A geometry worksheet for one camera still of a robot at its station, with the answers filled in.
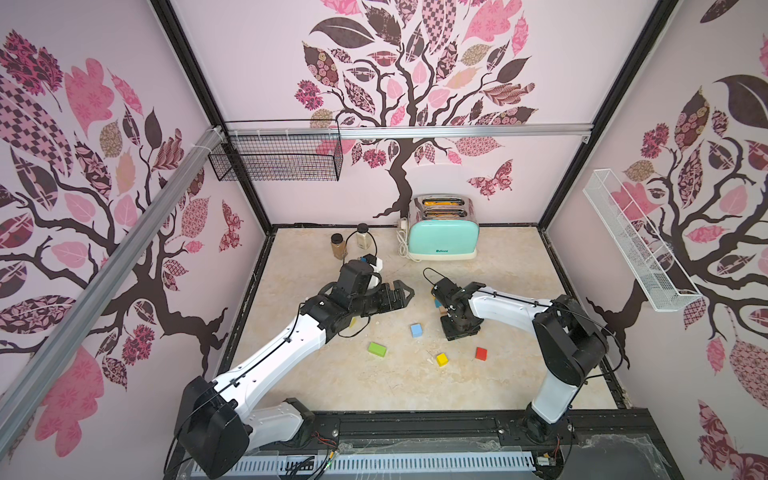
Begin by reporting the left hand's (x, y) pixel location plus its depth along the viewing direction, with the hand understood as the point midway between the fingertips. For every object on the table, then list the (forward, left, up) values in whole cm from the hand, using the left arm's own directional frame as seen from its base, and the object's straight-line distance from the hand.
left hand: (400, 302), depth 75 cm
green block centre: (-5, +7, -20) cm, 21 cm away
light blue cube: (+1, -5, -18) cm, 19 cm away
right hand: (0, -18, -19) cm, 26 cm away
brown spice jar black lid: (+31, +21, -12) cm, 39 cm away
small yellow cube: (-8, -13, -19) cm, 24 cm away
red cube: (-6, -25, -20) cm, 32 cm away
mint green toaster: (+32, -16, -5) cm, 36 cm away
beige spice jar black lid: (+36, +13, -13) cm, 40 cm away
